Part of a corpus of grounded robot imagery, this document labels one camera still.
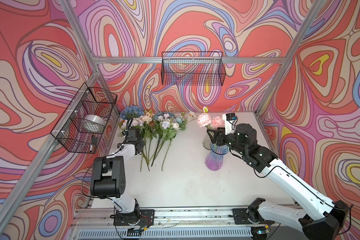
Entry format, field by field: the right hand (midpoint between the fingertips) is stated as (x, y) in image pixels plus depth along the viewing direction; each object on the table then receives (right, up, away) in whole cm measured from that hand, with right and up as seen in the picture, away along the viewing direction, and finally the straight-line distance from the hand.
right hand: (213, 132), depth 72 cm
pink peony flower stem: (-5, +6, -3) cm, 8 cm away
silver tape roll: (-58, +4, -2) cm, 58 cm away
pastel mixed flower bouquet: (-26, -2, +24) cm, 35 cm away
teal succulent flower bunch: (-24, +7, +21) cm, 32 cm away
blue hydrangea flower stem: (-53, +14, +38) cm, 67 cm away
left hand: (-43, -7, +24) cm, 50 cm away
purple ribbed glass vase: (+5, -18, +19) cm, 27 cm away
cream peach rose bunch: (-40, +6, +33) cm, 52 cm away
